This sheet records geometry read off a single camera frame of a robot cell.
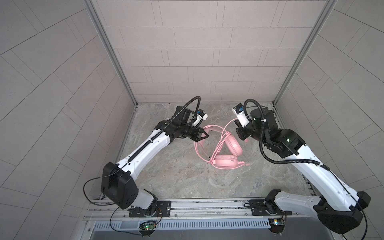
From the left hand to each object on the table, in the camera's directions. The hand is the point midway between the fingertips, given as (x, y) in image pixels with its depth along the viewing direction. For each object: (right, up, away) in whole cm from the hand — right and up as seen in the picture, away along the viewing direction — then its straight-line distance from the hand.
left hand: (211, 134), depth 72 cm
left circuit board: (-28, -39, -8) cm, 49 cm away
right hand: (+10, +7, -4) cm, 13 cm away
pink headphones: (+6, -5, -12) cm, 14 cm away
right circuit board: (+30, -41, -4) cm, 51 cm away
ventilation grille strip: (-25, -40, -5) cm, 48 cm away
